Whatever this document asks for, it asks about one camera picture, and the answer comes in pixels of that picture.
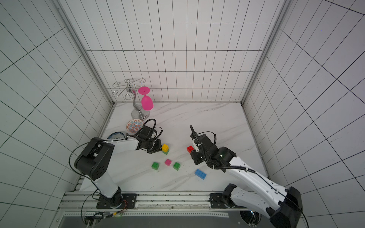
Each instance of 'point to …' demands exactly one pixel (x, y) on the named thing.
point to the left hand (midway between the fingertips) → (162, 150)
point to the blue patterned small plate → (116, 133)
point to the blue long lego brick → (200, 174)
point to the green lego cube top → (166, 153)
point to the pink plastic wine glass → (147, 103)
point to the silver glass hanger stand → (138, 114)
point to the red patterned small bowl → (134, 125)
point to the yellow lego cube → (165, 147)
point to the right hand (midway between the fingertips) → (193, 149)
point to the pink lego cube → (168, 162)
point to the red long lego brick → (190, 148)
